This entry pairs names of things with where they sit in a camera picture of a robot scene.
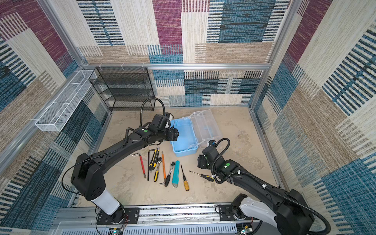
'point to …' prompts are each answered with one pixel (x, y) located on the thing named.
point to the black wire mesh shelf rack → (124, 88)
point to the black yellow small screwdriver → (207, 177)
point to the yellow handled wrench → (156, 174)
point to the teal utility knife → (176, 174)
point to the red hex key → (145, 176)
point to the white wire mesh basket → (53, 119)
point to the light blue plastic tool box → (197, 129)
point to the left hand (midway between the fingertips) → (175, 131)
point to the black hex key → (148, 163)
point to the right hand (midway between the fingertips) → (204, 161)
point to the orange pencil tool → (164, 169)
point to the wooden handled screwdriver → (185, 181)
